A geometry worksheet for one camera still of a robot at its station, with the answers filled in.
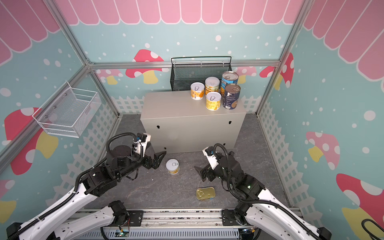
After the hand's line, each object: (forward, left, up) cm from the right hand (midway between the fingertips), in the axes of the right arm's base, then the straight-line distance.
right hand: (201, 161), depth 71 cm
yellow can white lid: (+5, +17, -16) cm, 24 cm away
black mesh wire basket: (+58, +9, +14) cm, 60 cm away
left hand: (+2, +21, +5) cm, 21 cm away
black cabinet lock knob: (+19, -15, +7) cm, 25 cm away
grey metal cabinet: (+19, +13, +8) cm, 24 cm away
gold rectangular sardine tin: (-10, -1, -17) cm, 20 cm away
